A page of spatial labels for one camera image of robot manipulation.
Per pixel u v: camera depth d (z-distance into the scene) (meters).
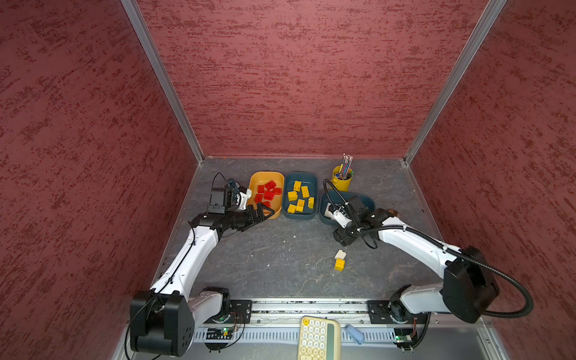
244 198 0.75
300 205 1.00
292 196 1.03
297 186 1.07
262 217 0.70
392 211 1.00
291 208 0.97
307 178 1.07
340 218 0.77
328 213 0.81
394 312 0.66
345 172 1.00
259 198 1.04
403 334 0.71
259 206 0.71
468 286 0.42
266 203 1.01
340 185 1.00
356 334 0.69
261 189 1.07
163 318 0.39
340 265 0.81
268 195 1.04
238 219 0.69
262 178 1.07
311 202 0.98
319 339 0.68
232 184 1.00
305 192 1.06
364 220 0.63
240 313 0.73
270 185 1.07
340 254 0.87
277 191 1.05
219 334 0.71
